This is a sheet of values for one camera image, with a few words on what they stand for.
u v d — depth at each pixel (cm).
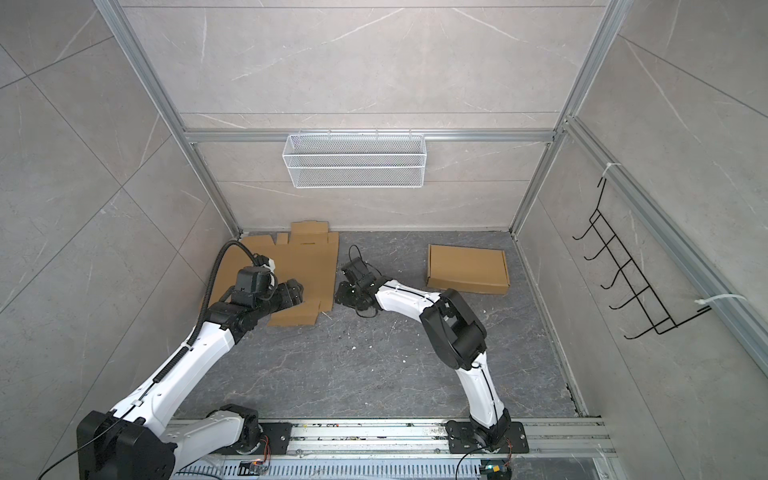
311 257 111
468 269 118
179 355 47
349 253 115
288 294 73
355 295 73
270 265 74
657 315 61
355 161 101
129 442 38
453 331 56
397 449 73
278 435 73
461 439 73
